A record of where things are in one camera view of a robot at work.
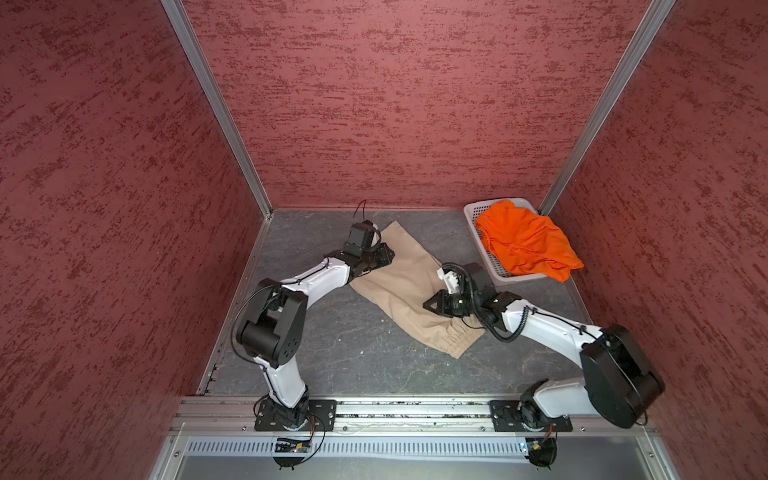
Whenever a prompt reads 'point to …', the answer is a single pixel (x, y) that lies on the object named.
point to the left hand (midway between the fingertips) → (391, 259)
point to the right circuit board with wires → (542, 452)
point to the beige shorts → (399, 288)
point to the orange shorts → (528, 243)
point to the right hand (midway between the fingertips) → (423, 312)
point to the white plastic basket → (502, 277)
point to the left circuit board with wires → (290, 452)
